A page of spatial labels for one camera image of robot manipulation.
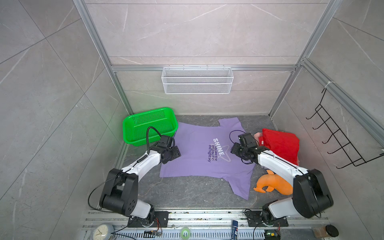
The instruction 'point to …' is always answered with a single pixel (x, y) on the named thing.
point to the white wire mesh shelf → (197, 80)
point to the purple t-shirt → (206, 153)
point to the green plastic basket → (164, 119)
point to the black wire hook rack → (347, 148)
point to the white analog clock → (103, 231)
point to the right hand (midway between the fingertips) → (234, 148)
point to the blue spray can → (234, 230)
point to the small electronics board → (152, 234)
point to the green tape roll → (182, 230)
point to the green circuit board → (272, 234)
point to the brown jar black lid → (324, 231)
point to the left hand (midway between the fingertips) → (175, 151)
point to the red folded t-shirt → (286, 144)
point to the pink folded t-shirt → (257, 135)
